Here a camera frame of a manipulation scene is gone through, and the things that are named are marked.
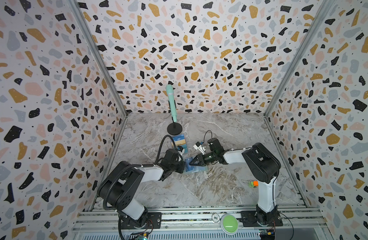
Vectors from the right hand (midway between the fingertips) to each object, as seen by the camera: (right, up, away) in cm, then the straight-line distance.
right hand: (191, 162), depth 88 cm
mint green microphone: (-13, +45, +1) cm, 46 cm away
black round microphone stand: (-13, +20, +23) cm, 33 cm away
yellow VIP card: (-8, +11, +12) cm, 18 cm away
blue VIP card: (-1, -3, +2) cm, 4 cm away
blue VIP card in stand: (-8, +14, +12) cm, 20 cm away
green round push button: (+19, -26, -17) cm, 36 cm away
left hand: (-2, 0, +3) cm, 4 cm away
